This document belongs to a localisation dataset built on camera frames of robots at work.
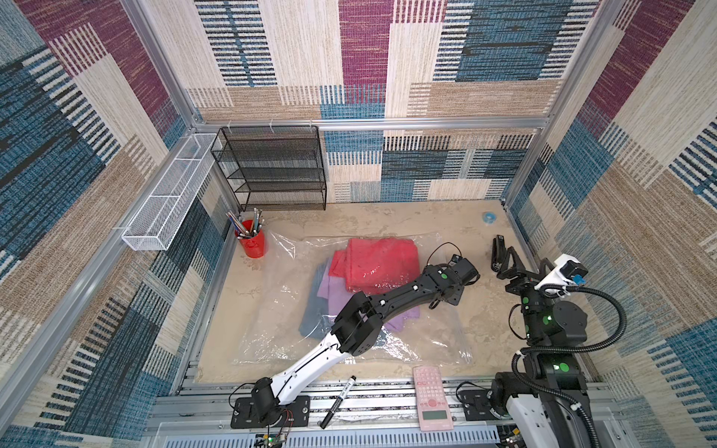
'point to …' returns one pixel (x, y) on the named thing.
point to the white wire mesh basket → (162, 211)
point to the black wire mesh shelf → (273, 168)
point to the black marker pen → (332, 411)
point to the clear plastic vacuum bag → (302, 278)
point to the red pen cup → (254, 246)
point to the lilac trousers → (337, 292)
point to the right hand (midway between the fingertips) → (524, 257)
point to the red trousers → (369, 264)
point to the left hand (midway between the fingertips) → (452, 292)
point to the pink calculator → (432, 402)
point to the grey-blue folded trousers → (316, 320)
